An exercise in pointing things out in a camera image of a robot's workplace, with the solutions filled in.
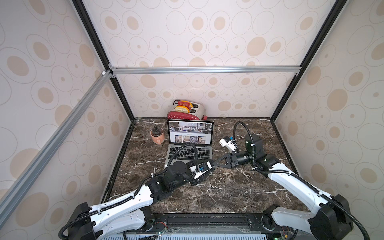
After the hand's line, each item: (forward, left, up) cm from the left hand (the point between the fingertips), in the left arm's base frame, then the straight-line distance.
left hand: (208, 166), depth 69 cm
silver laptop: (+30, +16, -11) cm, 36 cm away
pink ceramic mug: (+26, +31, -15) cm, 43 cm away
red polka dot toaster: (+41, +13, -2) cm, 43 cm away
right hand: (-3, -3, +3) cm, 5 cm away
